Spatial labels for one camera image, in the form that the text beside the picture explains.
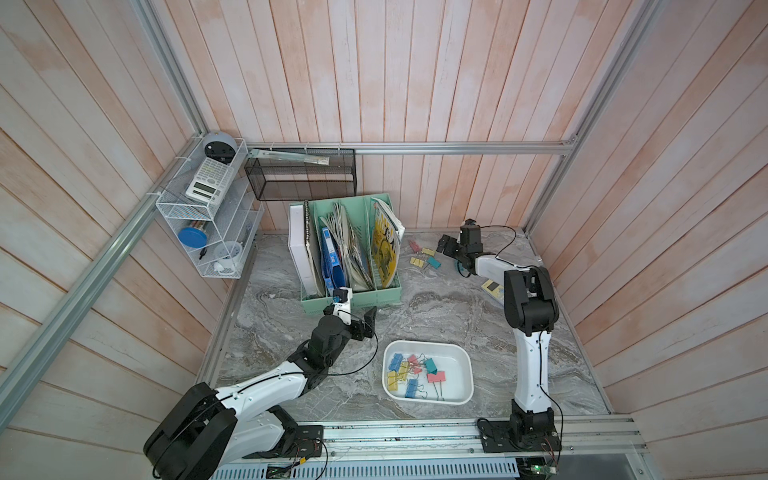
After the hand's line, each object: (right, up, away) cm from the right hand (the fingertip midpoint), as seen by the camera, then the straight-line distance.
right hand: (448, 240), depth 110 cm
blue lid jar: (-75, -1, -34) cm, 82 cm away
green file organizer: (-32, +9, -16) cm, 37 cm away
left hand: (-31, -21, -27) cm, 46 cm away
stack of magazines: (-33, -11, -20) cm, 40 cm away
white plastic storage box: (-4, -36, -25) cm, 44 cm away
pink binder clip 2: (-9, -41, -27) cm, 50 cm away
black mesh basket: (-59, +22, -4) cm, 63 cm away
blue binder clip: (-21, -37, -26) cm, 50 cm away
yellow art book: (-23, +1, -18) cm, 29 cm away
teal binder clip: (-6, -8, 0) cm, 10 cm away
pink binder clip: (-16, -37, -26) cm, 48 cm away
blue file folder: (-40, -11, -18) cm, 45 cm away
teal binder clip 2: (-11, -38, -26) cm, 47 cm away
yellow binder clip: (-22, -41, -29) cm, 55 cm away
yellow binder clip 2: (-19, -39, -27) cm, 51 cm away
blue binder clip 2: (-17, -43, -29) cm, 55 cm away
